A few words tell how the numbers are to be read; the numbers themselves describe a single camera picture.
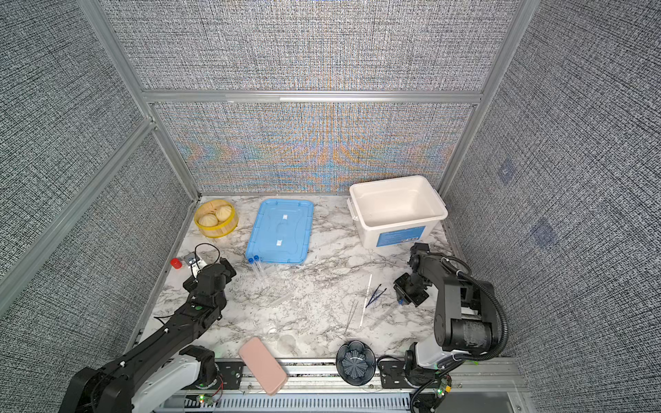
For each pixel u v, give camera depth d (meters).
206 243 0.68
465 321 0.45
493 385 0.74
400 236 0.99
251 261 0.80
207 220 1.03
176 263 0.95
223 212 1.06
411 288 0.75
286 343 0.80
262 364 0.75
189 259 0.70
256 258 0.81
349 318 0.84
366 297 0.89
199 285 0.64
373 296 0.89
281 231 1.06
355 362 0.75
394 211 1.13
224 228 1.03
